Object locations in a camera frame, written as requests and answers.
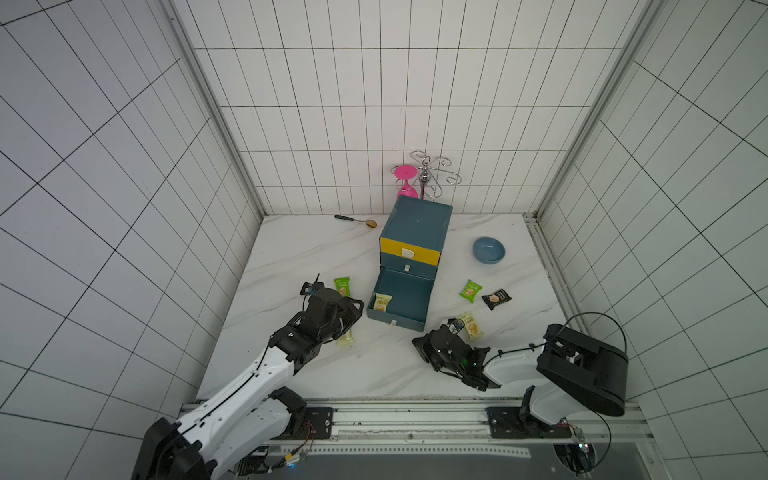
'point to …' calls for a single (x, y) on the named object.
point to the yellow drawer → (410, 251)
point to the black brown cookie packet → (496, 298)
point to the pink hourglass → (406, 172)
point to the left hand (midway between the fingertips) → (359, 310)
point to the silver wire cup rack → (427, 175)
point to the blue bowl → (488, 250)
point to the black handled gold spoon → (370, 223)
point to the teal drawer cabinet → (413, 236)
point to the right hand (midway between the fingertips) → (400, 345)
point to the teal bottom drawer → (411, 298)
